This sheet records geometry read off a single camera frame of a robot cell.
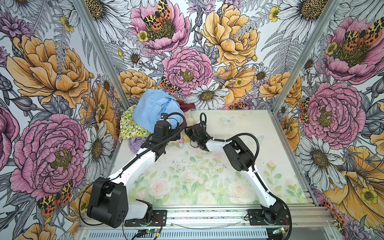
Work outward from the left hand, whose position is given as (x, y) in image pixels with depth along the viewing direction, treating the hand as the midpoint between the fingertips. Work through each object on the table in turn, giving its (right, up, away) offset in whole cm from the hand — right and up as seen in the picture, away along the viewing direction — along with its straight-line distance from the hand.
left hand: (171, 132), depth 86 cm
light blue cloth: (-19, +16, +18) cm, 31 cm away
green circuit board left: (-7, -45, -15) cm, 48 cm away
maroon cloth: (+6, +18, +31) cm, 36 cm away
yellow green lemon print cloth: (-31, +2, +16) cm, 35 cm away
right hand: (+6, 0, +20) cm, 21 cm away
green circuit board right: (+53, -46, -15) cm, 72 cm away
